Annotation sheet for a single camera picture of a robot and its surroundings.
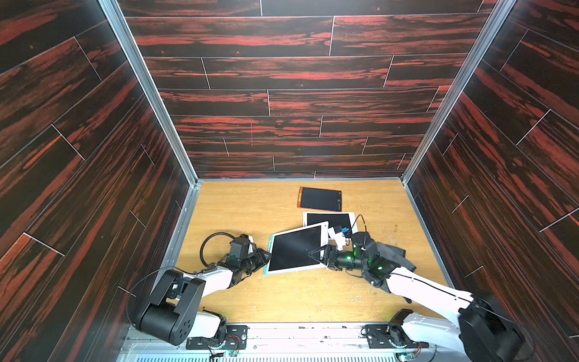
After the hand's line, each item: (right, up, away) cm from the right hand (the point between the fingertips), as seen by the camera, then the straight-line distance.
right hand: (313, 252), depth 79 cm
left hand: (-16, -5, +12) cm, 20 cm away
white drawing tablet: (+18, +10, +26) cm, 33 cm away
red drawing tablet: (+7, +19, +33) cm, 39 cm away
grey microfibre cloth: (+35, -3, +12) cm, 37 cm away
